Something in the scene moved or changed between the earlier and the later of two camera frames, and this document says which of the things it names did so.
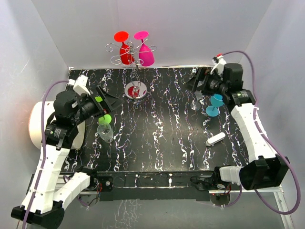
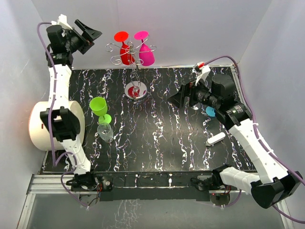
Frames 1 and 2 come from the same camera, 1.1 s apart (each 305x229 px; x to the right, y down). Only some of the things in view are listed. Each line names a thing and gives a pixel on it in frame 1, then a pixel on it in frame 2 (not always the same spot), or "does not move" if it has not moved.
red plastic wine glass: [126, 56] does not move
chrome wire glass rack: [137, 90] does not move
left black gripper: [109, 103] to [89, 34]
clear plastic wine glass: [105, 131] does not move
